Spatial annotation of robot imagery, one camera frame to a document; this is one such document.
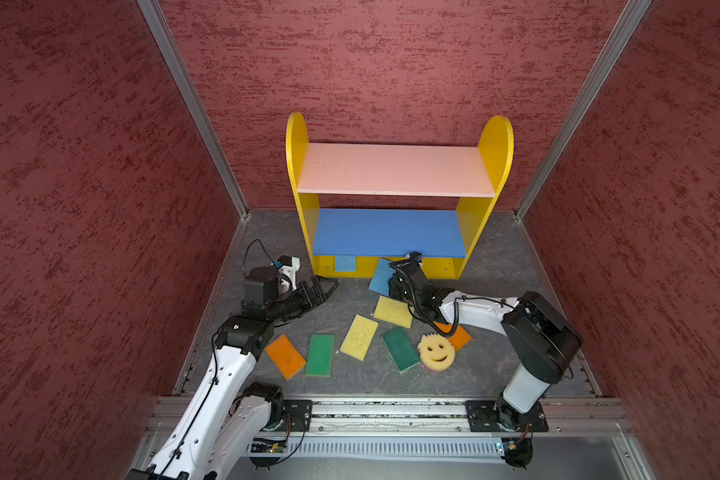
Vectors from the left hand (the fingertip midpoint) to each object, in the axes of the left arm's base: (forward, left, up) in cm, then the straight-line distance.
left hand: (329, 295), depth 74 cm
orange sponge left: (-9, +14, -20) cm, 26 cm away
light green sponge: (-9, +4, -19) cm, 21 cm away
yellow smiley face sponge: (-8, -29, -17) cm, 35 cm away
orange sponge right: (-4, -37, -18) cm, 42 cm away
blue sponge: (+23, -2, -18) cm, 29 cm away
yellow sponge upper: (+5, -18, -19) cm, 27 cm away
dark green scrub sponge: (-7, -20, -19) cm, 28 cm away
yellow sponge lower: (-3, -7, -20) cm, 22 cm away
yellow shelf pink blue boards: (+54, -7, -19) cm, 57 cm away
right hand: (+11, -17, -15) cm, 25 cm away
